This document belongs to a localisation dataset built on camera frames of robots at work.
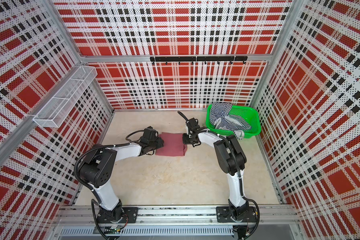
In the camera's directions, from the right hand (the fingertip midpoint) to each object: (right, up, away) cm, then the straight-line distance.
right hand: (184, 140), depth 98 cm
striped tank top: (+27, +17, +17) cm, 36 cm away
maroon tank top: (-7, -3, -2) cm, 8 cm away
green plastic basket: (+50, +19, +13) cm, 55 cm away
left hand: (-15, -2, 0) cm, 15 cm away
